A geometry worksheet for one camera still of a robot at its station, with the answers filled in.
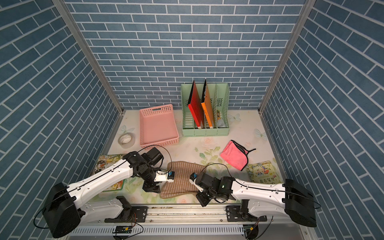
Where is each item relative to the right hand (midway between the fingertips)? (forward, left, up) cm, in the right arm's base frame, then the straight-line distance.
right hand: (197, 199), depth 75 cm
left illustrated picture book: (+17, +59, -2) cm, 62 cm away
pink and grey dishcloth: (+28, -22, -2) cm, 35 cm away
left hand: (+4, +19, +4) cm, 19 cm away
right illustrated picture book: (+19, -38, -4) cm, 43 cm away
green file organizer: (+67, -10, +14) cm, 69 cm away
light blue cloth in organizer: (+54, -13, -2) cm, 55 cm away
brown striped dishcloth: (+7, +10, -3) cm, 12 cm away
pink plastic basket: (+50, +36, -6) cm, 62 cm away
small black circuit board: (-15, +35, -6) cm, 39 cm away
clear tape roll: (+33, +52, -2) cm, 61 cm away
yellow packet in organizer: (+60, -11, -1) cm, 61 cm away
